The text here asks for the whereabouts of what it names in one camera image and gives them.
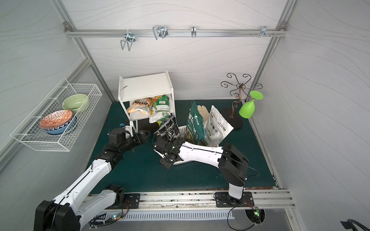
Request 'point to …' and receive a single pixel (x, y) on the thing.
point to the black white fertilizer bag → (169, 131)
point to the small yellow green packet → (161, 121)
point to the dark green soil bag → (195, 131)
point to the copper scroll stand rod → (238, 90)
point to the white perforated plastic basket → (182, 130)
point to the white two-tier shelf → (142, 86)
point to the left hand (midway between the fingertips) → (145, 134)
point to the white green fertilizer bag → (217, 128)
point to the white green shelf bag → (160, 109)
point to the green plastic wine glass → (248, 110)
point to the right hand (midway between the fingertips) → (167, 158)
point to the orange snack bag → (143, 105)
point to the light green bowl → (73, 103)
